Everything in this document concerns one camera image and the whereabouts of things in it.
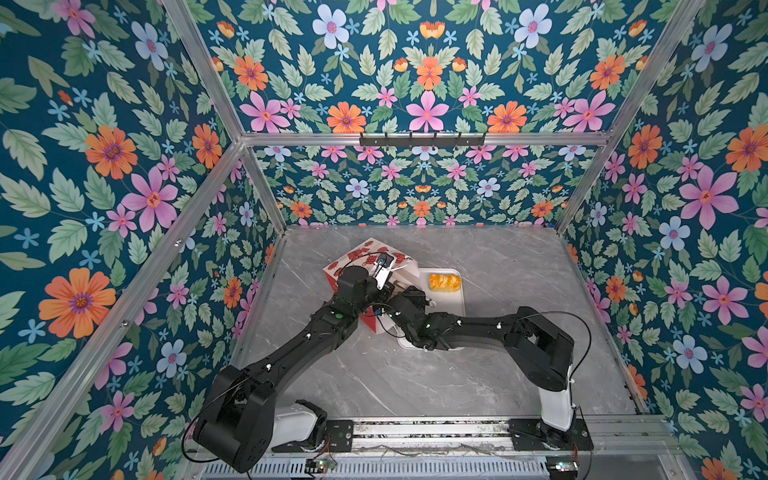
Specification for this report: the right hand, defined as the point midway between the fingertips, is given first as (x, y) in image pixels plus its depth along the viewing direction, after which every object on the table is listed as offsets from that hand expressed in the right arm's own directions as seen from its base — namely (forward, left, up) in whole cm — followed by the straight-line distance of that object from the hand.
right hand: (415, 286), depth 90 cm
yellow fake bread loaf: (+6, -9, -7) cm, 12 cm away
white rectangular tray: (+1, -10, -10) cm, 14 cm away
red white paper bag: (+5, +3, +2) cm, 6 cm away
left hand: (-1, +6, +12) cm, 13 cm away
